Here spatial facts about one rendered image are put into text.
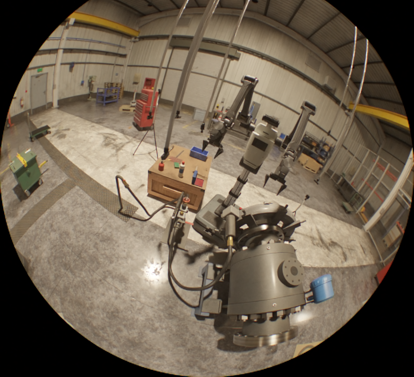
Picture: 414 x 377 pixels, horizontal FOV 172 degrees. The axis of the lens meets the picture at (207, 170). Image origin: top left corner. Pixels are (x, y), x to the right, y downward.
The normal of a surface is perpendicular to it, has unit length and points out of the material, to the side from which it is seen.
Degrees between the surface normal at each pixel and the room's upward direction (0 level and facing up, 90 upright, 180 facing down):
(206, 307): 0
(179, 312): 0
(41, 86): 90
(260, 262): 42
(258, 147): 90
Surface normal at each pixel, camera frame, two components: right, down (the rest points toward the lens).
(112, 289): 0.29, -0.80
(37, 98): 0.93, 0.36
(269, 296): -0.27, -0.85
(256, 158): -0.51, 0.33
